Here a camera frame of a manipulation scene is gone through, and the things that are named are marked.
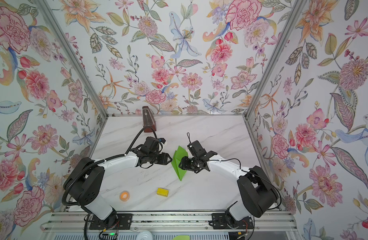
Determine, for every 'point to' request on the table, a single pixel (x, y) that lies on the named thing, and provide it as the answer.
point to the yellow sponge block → (162, 192)
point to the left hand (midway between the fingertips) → (171, 160)
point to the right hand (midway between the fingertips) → (181, 165)
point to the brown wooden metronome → (148, 120)
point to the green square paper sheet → (179, 154)
